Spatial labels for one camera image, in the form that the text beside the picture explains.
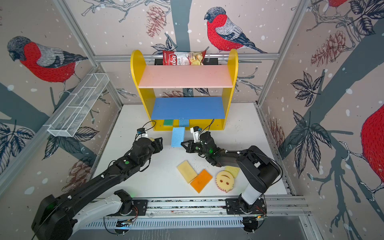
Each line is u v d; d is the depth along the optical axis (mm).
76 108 768
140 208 729
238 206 658
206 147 701
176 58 858
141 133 698
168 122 1065
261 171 456
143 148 609
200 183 798
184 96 1220
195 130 796
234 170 853
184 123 1070
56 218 384
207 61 925
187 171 857
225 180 797
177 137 857
